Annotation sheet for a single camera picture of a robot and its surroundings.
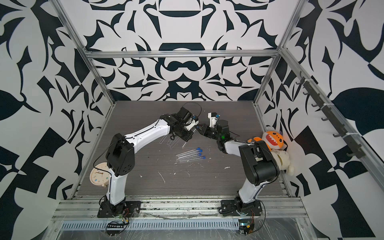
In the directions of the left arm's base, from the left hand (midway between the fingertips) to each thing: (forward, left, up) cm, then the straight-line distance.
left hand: (189, 133), depth 90 cm
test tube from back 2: (0, +13, -9) cm, 16 cm away
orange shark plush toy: (-5, -50, -3) cm, 50 cm away
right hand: (+3, -4, +4) cm, 6 cm away
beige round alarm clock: (-20, +50, -9) cm, 55 cm away
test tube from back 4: (-9, +1, +7) cm, 11 cm away
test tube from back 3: (-1, +10, -10) cm, 14 cm away
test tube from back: (-18, +11, +23) cm, 31 cm away
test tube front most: (-11, -8, -10) cm, 17 cm away
